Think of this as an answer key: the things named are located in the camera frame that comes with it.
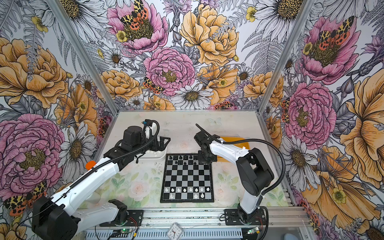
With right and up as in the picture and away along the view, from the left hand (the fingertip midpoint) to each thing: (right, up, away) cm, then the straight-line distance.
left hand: (162, 142), depth 79 cm
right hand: (+23, -14, +9) cm, 29 cm away
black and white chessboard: (+12, -22, +6) cm, 25 cm away
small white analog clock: (+8, -39, -10) cm, 42 cm away
